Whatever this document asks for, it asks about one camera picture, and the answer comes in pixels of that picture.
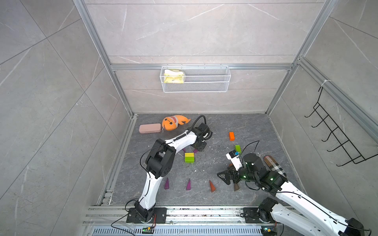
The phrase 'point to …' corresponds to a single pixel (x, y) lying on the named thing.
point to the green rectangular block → (189, 160)
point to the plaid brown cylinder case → (273, 165)
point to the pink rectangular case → (143, 128)
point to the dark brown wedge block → (236, 187)
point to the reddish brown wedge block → (212, 187)
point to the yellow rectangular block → (189, 154)
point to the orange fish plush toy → (172, 122)
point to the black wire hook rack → (355, 157)
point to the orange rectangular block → (232, 136)
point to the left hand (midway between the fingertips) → (200, 143)
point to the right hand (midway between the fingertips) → (224, 171)
